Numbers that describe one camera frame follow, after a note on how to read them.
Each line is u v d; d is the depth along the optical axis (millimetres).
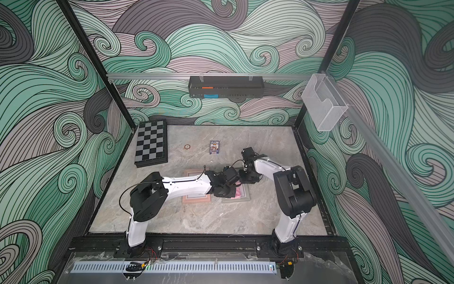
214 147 1069
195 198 850
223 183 693
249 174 733
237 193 814
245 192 879
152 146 1037
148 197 492
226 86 954
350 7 717
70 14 729
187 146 1102
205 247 744
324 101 770
